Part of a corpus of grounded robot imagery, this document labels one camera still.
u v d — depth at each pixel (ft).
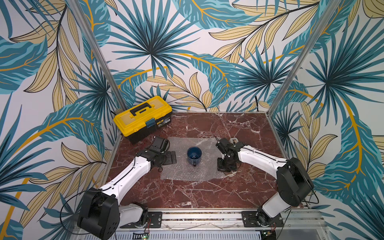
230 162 2.45
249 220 2.41
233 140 3.24
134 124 2.96
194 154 3.12
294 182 1.47
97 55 2.75
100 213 1.28
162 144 2.17
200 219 2.45
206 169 2.96
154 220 2.40
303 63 2.89
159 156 2.09
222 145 2.37
